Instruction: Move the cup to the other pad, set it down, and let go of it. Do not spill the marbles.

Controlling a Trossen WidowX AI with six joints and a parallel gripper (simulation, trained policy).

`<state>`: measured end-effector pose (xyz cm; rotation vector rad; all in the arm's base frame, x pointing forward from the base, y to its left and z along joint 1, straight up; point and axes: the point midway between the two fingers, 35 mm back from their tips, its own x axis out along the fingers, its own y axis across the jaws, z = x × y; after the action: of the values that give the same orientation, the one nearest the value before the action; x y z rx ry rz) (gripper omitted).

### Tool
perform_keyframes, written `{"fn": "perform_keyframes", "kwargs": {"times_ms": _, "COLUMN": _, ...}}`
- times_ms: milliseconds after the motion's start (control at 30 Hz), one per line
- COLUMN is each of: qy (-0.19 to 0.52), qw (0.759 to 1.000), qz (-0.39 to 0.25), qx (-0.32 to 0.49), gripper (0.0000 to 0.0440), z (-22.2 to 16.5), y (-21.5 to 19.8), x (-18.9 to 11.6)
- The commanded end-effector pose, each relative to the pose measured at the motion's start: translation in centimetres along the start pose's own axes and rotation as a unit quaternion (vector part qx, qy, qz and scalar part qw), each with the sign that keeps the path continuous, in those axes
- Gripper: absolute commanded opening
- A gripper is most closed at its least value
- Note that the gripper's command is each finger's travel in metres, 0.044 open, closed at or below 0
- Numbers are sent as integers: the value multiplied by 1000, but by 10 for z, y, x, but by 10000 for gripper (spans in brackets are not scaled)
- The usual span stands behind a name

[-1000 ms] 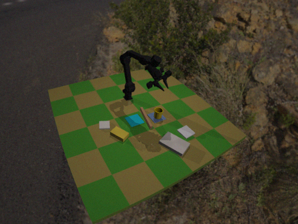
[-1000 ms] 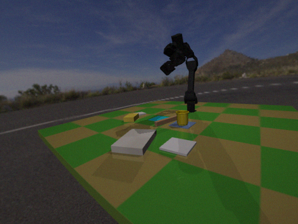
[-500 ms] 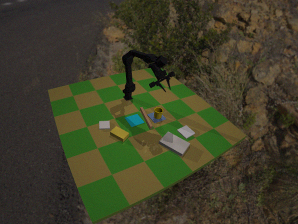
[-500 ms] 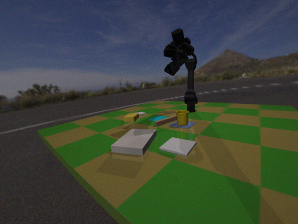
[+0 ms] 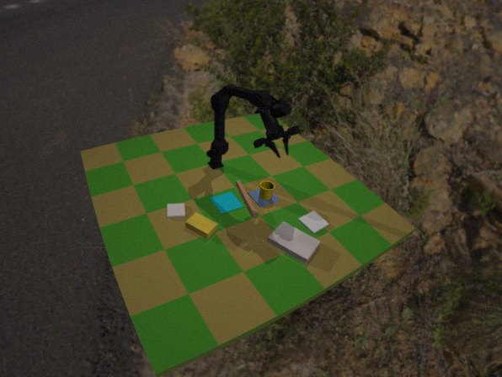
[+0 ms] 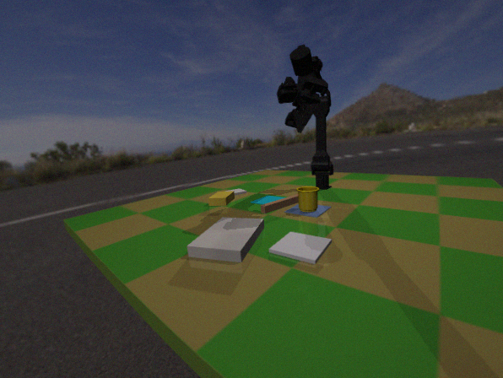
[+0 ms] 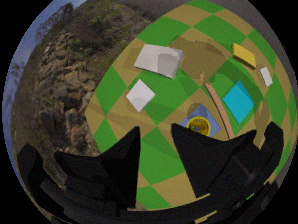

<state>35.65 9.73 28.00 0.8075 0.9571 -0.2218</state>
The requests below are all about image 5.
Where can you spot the yellow rectangular block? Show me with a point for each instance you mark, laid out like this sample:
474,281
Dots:
201,225

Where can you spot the yellow cup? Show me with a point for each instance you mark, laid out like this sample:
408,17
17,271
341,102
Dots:
266,190

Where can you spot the tan flat bar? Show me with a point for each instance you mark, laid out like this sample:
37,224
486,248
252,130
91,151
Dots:
246,198

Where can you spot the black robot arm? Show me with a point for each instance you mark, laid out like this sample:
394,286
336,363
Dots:
268,106

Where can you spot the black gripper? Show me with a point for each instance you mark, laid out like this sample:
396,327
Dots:
287,134

